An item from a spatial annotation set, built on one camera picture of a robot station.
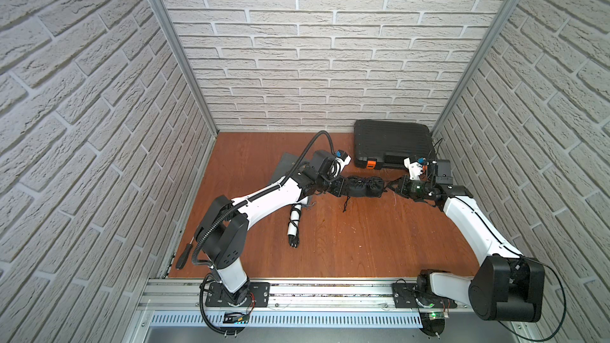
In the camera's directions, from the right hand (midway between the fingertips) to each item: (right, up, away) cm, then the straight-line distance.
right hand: (393, 184), depth 84 cm
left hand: (-15, +1, -2) cm, 15 cm away
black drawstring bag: (-10, -1, -1) cm, 10 cm away
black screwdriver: (-74, -25, -5) cm, 79 cm away
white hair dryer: (-36, -15, +1) cm, 39 cm away
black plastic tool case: (+4, +16, +24) cm, 29 cm away
